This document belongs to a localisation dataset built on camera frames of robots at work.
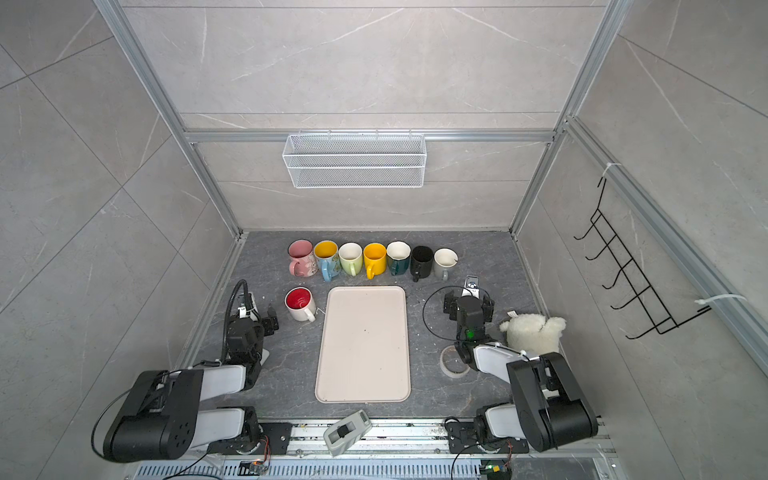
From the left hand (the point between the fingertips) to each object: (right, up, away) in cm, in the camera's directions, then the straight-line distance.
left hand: (254, 302), depth 89 cm
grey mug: (+61, +13, +15) cm, 64 cm away
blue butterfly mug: (+20, +14, +10) cm, 26 cm away
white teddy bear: (+82, -8, -7) cm, 82 cm away
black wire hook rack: (+97, +15, -16) cm, 100 cm away
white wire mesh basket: (+29, +47, +12) cm, 56 cm away
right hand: (+66, +3, +3) cm, 66 cm away
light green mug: (+28, +13, +10) cm, 33 cm away
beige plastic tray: (+34, -16, -2) cm, 37 cm away
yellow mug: (+36, +13, +12) cm, 40 cm away
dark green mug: (+44, +15, +15) cm, 49 cm away
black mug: (+52, +12, +11) cm, 54 cm away
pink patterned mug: (+11, +12, +10) cm, 19 cm away
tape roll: (+60, -18, -3) cm, 62 cm away
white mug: (+12, -2, +7) cm, 14 cm away
